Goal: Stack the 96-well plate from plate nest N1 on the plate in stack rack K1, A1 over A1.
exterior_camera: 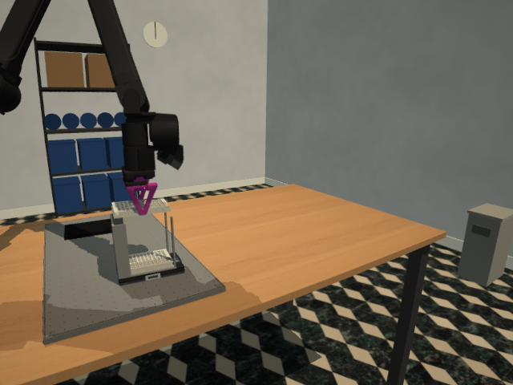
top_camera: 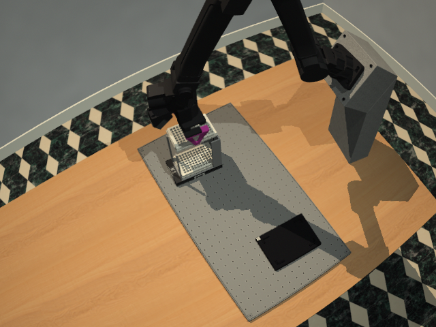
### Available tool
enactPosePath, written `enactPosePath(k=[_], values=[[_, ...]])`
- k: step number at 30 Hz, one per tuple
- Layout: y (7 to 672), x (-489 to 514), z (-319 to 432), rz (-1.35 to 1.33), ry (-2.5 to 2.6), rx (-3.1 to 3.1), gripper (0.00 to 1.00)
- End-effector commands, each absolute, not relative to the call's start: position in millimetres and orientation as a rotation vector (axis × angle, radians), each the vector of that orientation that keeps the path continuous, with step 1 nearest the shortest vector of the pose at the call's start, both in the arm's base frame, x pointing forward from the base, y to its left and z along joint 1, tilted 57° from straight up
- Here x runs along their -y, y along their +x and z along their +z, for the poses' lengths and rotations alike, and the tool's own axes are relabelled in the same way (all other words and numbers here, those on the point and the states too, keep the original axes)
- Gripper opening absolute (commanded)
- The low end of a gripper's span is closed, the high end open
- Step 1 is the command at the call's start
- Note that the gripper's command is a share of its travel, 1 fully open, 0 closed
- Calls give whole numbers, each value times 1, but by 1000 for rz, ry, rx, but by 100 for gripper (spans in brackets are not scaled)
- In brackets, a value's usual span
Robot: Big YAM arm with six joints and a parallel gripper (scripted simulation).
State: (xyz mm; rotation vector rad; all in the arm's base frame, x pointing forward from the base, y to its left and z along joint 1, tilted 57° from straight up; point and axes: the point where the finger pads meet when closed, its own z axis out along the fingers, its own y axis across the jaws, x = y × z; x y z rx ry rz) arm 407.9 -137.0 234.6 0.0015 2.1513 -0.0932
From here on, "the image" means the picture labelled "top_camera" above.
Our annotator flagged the white well plate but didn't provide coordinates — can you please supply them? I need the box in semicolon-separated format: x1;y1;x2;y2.
177;142;213;179
166;113;218;153

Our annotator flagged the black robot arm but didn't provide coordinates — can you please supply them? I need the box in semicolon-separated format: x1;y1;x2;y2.
146;0;364;129

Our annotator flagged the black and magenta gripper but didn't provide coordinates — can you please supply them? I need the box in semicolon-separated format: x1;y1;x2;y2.
176;99;209;146

